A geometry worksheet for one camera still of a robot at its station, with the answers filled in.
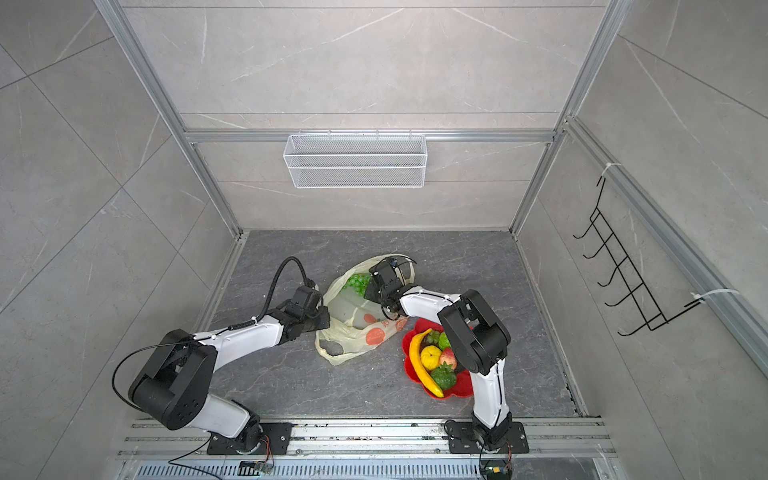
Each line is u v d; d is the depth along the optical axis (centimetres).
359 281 98
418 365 81
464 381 79
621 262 68
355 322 93
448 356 78
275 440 73
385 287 75
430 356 82
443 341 84
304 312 71
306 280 82
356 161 100
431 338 85
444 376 78
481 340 52
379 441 75
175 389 43
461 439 73
